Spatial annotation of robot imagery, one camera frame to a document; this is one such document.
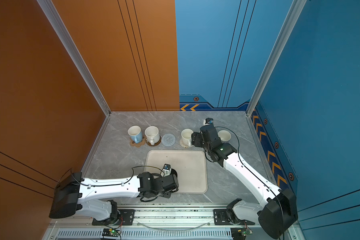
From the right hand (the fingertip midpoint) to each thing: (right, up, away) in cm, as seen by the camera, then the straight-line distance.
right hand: (196, 135), depth 80 cm
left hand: (-13, -28, -3) cm, 31 cm away
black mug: (-12, -19, -1) cm, 23 cm away
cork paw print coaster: (-37, -7, +21) cm, 43 cm away
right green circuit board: (+20, -46, -9) cm, 51 cm away
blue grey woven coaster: (-17, -4, +23) cm, 29 cm away
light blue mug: (-38, 0, +16) cm, 41 cm away
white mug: (-28, -1, +20) cm, 35 cm away
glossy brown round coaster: (-26, -7, +17) cm, 31 cm away
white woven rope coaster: (-7, -8, +20) cm, 22 cm away
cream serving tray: (-2, -20, +12) cm, 23 cm away
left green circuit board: (-42, -46, -9) cm, 62 cm away
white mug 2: (-5, -1, +19) cm, 19 cm away
